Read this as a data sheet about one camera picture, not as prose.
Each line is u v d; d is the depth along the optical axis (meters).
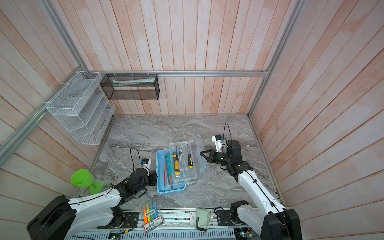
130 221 0.73
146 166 0.74
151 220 0.73
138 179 0.65
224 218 0.73
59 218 0.41
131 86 1.07
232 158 0.62
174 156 0.85
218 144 0.73
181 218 0.76
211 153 0.69
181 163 0.77
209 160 0.70
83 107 0.73
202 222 0.69
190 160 0.78
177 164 0.77
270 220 0.39
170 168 0.81
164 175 0.78
